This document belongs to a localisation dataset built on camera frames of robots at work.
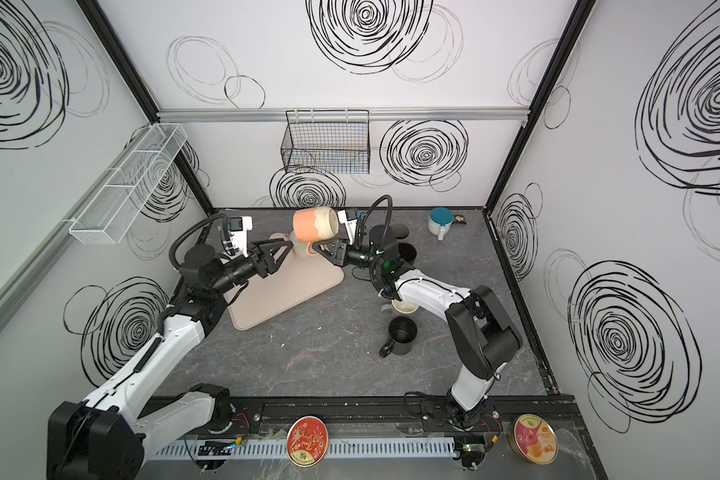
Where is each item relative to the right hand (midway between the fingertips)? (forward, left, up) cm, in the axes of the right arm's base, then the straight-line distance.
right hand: (309, 248), depth 74 cm
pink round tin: (-36, -53, -24) cm, 69 cm away
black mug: (-11, -25, -23) cm, 36 cm away
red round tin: (-38, -1, -24) cm, 45 cm away
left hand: (-2, +4, +3) cm, 6 cm away
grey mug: (-6, -24, -20) cm, 31 cm away
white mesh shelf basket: (+4, +49, +7) cm, 49 cm away
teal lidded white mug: (+29, -41, -21) cm, 55 cm away
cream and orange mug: (+3, -2, +6) cm, 7 cm away
